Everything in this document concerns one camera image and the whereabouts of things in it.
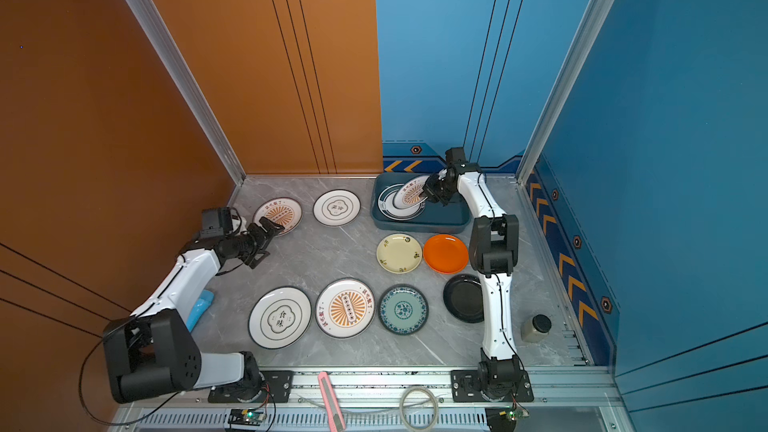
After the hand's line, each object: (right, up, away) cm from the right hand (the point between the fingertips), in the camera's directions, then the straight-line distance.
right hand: (418, 193), depth 102 cm
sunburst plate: (-50, -6, +7) cm, 51 cm away
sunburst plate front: (-23, -34, -15) cm, 44 cm away
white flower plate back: (-30, -5, +8) cm, 31 cm away
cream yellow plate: (-7, -20, -5) cm, 22 cm away
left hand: (-43, -12, -15) cm, 47 cm away
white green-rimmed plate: (-11, -5, +6) cm, 14 cm away
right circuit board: (+18, -55, -32) cm, 66 cm away
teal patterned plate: (-6, -34, -16) cm, 38 cm away
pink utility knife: (-24, -51, -31) cm, 64 cm away
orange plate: (+8, -20, -5) cm, 22 cm away
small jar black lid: (+27, -35, -28) cm, 52 cm away
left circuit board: (-42, -54, -31) cm, 76 cm away
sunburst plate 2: (-4, -1, +5) cm, 6 cm away
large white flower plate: (-42, -36, -17) cm, 58 cm away
